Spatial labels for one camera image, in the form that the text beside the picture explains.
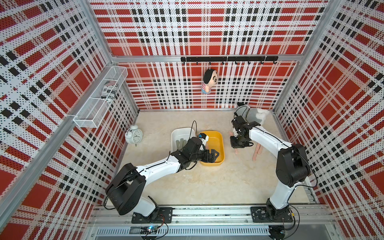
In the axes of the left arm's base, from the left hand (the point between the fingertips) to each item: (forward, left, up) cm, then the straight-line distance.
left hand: (214, 153), depth 84 cm
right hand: (+7, -15, -3) cm, 17 cm away
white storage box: (+17, +22, -8) cm, 29 cm away
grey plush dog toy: (+31, -33, -2) cm, 45 cm away
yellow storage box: (+15, -3, -12) cm, 19 cm away
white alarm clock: (+15, +51, -3) cm, 53 cm away
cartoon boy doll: (+39, +2, +23) cm, 45 cm away
